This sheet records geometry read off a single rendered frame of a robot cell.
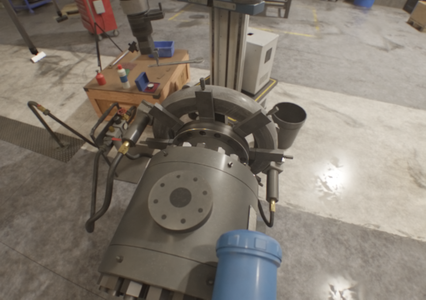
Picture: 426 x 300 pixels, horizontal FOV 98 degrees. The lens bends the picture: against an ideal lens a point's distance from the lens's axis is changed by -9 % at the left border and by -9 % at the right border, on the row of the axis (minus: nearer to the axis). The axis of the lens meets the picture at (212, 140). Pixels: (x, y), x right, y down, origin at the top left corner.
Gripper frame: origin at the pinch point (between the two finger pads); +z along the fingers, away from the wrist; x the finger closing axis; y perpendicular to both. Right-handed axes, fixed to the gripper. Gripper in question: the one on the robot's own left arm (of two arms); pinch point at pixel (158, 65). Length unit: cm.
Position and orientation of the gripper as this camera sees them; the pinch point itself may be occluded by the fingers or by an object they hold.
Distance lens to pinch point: 89.6
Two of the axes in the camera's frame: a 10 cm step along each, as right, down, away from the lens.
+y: -9.9, 1.0, 0.1
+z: 0.8, 6.8, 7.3
